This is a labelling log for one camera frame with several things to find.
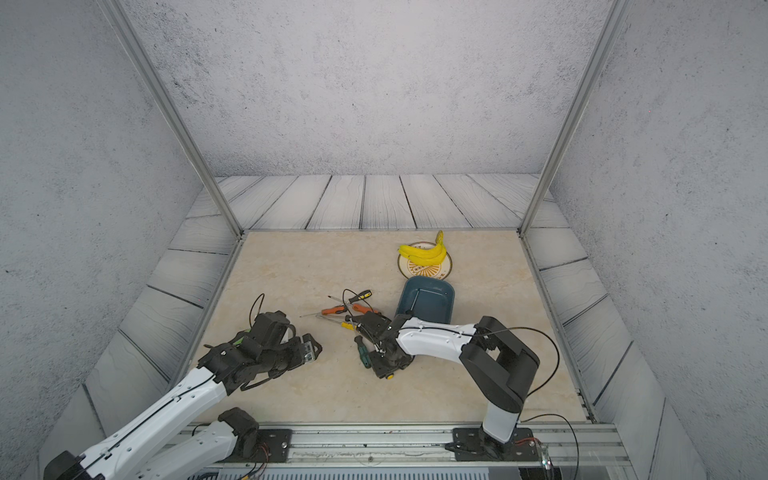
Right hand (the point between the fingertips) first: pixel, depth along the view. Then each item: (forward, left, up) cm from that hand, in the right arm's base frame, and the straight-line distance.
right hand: (384, 369), depth 85 cm
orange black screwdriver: (+19, +8, 0) cm, 21 cm away
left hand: (0, +17, +9) cm, 20 cm away
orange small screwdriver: (+18, +19, 0) cm, 26 cm away
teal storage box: (+24, -14, 0) cm, 27 cm away
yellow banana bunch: (+39, -15, +3) cm, 41 cm away
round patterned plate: (+36, -19, -1) cm, 40 cm away
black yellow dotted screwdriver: (-2, -2, +1) cm, 3 cm away
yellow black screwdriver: (+14, +13, 0) cm, 19 cm away
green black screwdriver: (+4, +6, +1) cm, 8 cm away
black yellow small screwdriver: (+24, +8, +1) cm, 25 cm away
